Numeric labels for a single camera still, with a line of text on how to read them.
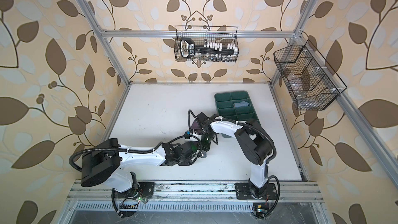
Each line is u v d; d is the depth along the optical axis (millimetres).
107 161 428
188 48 843
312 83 732
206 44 813
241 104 1019
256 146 485
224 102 1025
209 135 749
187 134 788
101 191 760
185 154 655
